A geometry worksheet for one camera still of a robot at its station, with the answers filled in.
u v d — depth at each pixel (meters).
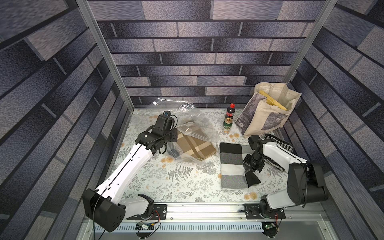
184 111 1.18
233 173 0.84
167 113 0.68
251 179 0.80
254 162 0.74
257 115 0.90
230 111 1.06
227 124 0.98
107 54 0.86
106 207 0.37
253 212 0.73
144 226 0.71
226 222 0.74
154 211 0.74
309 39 0.81
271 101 0.90
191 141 0.97
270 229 0.72
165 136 0.50
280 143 0.95
